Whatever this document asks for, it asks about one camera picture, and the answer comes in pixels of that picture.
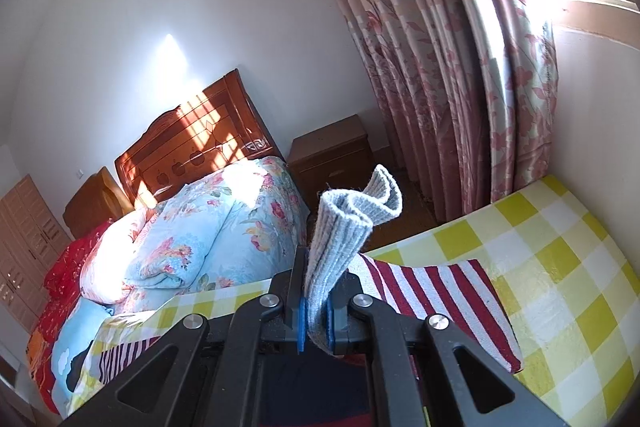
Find light blue cloud pillow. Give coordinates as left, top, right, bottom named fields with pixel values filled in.
left=51, top=297, right=111, bottom=418

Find pink floral curtain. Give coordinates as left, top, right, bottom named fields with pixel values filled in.
left=336, top=0, right=559, bottom=221

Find blue floral folded quilt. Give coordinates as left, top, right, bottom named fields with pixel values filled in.
left=116, top=156, right=309, bottom=313

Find pink floral pillow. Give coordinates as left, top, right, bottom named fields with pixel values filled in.
left=79, top=208, right=158, bottom=306

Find yellow checkered plastic tablecloth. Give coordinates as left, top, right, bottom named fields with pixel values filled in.
left=67, top=173, right=640, bottom=427

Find red patterned bedding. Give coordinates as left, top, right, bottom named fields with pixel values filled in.
left=26, top=219, right=113, bottom=415

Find light wooden wardrobe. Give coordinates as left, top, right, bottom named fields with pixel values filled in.
left=0, top=176, right=70, bottom=333

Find carved wooden headboard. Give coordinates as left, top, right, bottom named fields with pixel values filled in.
left=115, top=69, right=282, bottom=202

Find dark wooden nightstand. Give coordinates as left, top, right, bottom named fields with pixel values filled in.
left=286, top=115, right=374, bottom=212

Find red grey striped sweater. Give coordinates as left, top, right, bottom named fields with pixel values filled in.
left=98, top=163, right=524, bottom=385

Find plain wooden headboard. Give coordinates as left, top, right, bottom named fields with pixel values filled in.
left=63, top=167, right=134, bottom=239

